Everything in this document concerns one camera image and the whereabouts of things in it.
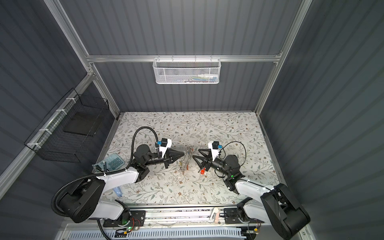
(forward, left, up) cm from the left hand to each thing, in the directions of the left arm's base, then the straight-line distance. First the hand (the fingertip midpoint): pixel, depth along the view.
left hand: (184, 154), depth 74 cm
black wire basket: (+11, +58, +7) cm, 59 cm away
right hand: (0, -7, -2) cm, 7 cm away
